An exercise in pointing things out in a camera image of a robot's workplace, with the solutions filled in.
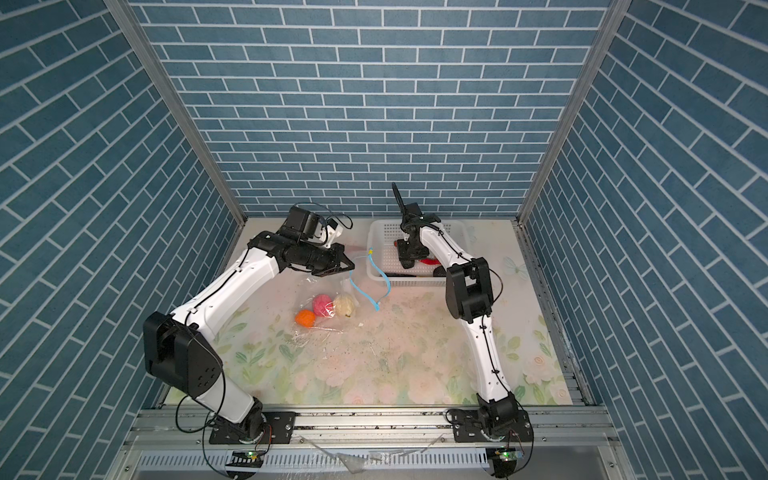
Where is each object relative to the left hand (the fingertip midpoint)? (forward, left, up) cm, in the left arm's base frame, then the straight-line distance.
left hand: (355, 265), depth 80 cm
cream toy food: (-4, +4, -15) cm, 16 cm away
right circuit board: (-41, -37, -22) cm, 60 cm away
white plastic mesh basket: (+17, -7, -23) cm, 30 cm away
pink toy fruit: (-3, +11, -16) cm, 20 cm away
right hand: (+18, -15, -17) cm, 29 cm away
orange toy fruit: (-7, +16, -18) cm, 25 cm away
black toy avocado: (+9, -26, -17) cm, 32 cm away
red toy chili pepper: (+15, -24, -19) cm, 34 cm away
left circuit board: (-40, +25, -25) cm, 54 cm away
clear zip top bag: (+4, +2, -15) cm, 16 cm away
